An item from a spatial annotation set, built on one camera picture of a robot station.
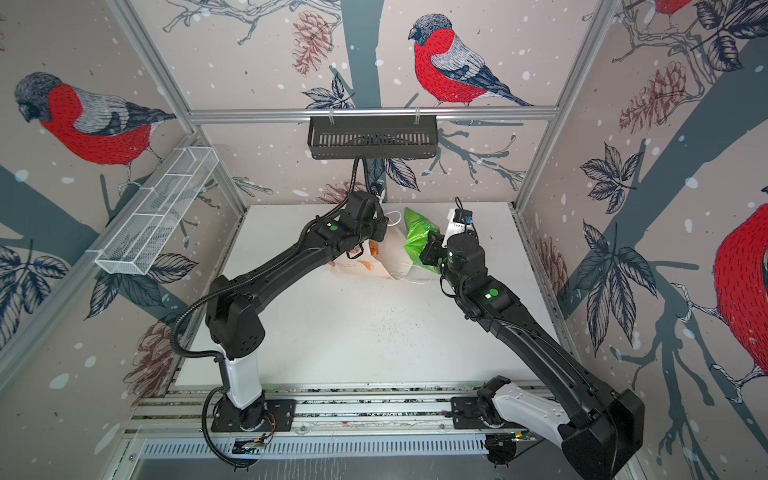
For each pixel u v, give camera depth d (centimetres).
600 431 37
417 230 76
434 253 64
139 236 73
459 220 61
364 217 65
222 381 57
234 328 48
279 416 73
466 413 73
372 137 106
